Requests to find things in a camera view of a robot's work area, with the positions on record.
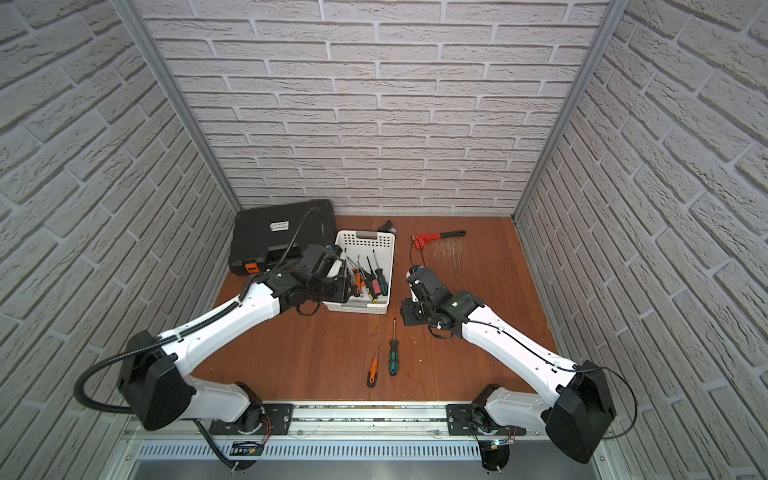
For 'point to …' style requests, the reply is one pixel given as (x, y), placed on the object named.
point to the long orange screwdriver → (358, 276)
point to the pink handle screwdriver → (376, 286)
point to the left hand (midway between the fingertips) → (352, 286)
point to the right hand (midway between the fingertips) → (407, 310)
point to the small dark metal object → (388, 228)
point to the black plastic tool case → (264, 237)
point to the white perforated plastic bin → (367, 258)
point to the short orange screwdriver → (372, 377)
